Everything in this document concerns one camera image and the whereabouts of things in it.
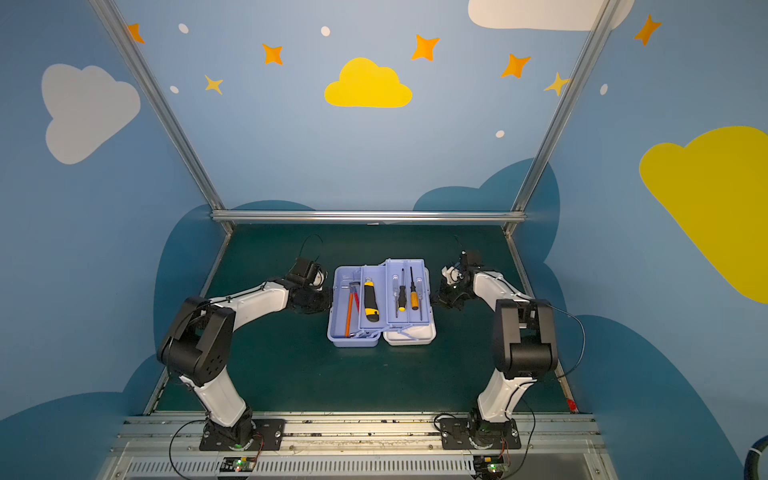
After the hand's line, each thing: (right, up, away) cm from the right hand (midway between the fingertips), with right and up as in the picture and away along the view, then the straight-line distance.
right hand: (432, 297), depth 94 cm
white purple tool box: (-15, 0, -10) cm, 18 cm away
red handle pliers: (-26, 0, +7) cm, 27 cm away
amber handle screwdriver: (-7, +1, -8) cm, 10 cm away
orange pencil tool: (-27, -6, +3) cm, 28 cm away
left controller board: (-51, -37, -23) cm, 67 cm away
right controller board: (+10, -38, -23) cm, 45 cm away
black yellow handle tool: (-20, -1, -3) cm, 20 cm away
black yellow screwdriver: (-10, 0, -8) cm, 13 cm away
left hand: (-30, -2, +1) cm, 30 cm away
